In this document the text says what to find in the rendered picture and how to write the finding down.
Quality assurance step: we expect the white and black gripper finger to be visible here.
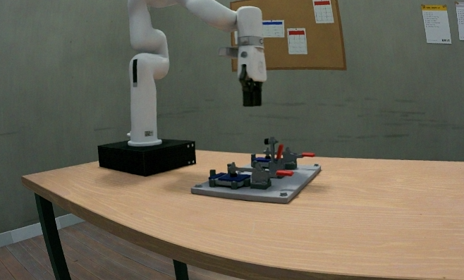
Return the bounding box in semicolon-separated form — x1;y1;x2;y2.
238;64;254;106
252;81;263;106

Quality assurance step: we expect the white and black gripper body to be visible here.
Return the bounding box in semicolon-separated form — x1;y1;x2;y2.
237;45;266;82

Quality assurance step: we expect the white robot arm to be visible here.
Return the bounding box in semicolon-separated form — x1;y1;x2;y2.
127;0;263;147

